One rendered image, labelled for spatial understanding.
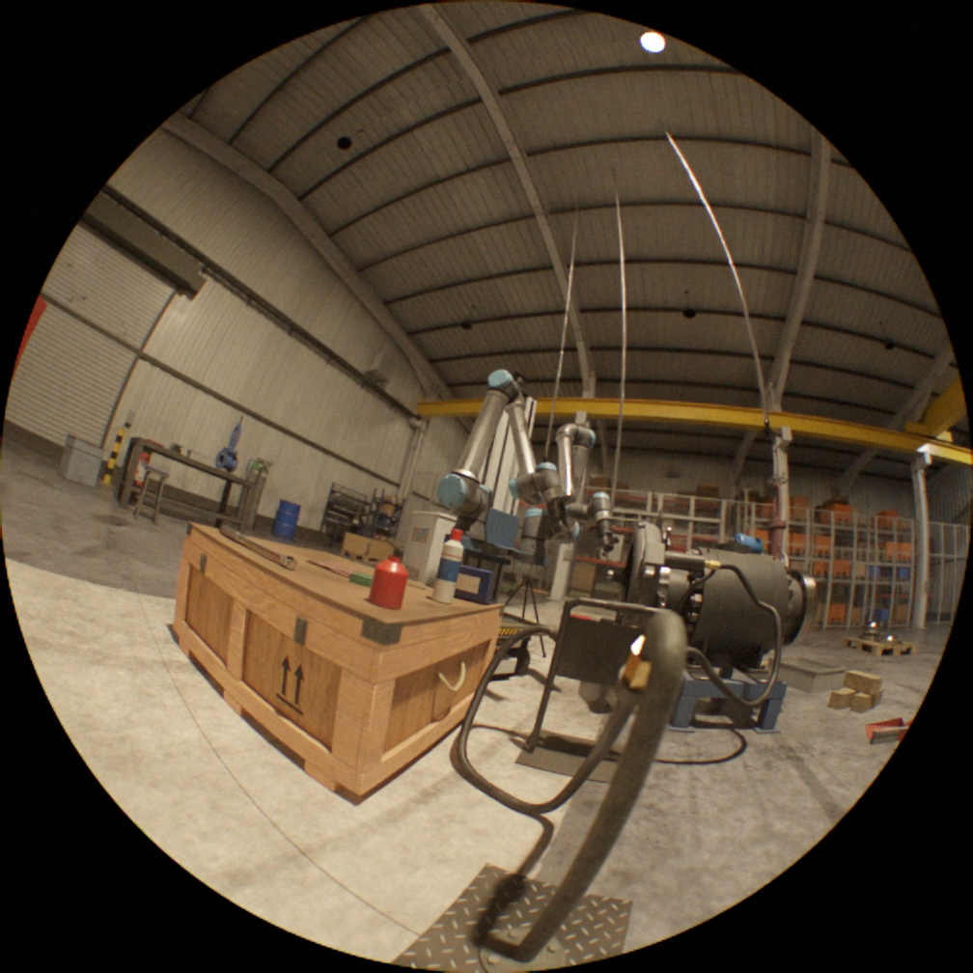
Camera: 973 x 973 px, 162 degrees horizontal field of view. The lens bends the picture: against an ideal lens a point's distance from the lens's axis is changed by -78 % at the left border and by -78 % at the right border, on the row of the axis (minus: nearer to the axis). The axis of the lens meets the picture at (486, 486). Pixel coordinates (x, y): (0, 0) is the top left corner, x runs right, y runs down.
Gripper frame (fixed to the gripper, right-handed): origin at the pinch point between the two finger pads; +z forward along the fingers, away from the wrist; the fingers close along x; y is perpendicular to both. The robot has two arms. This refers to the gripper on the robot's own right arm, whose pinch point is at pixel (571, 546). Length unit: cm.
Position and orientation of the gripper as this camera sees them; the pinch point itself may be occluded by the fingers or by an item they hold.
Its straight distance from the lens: 138.0
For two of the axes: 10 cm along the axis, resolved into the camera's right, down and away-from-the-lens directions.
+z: 1.8, 9.0, -3.9
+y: -7.3, 3.9, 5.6
